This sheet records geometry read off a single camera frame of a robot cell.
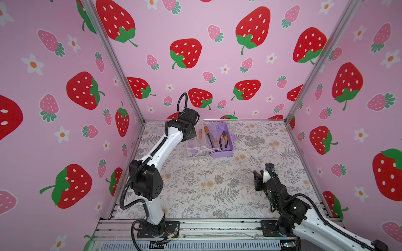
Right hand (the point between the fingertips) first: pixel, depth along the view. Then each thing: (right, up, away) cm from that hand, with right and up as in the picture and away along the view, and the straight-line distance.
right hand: (256, 172), depth 79 cm
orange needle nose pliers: (-21, +15, +28) cm, 38 cm away
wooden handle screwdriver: (-25, +21, +24) cm, 41 cm away
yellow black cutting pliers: (-14, +18, +29) cm, 37 cm away
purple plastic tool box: (-21, +17, +29) cm, 39 cm away
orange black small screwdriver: (-30, +20, +24) cm, 44 cm away
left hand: (-35, +20, +8) cm, 41 cm away
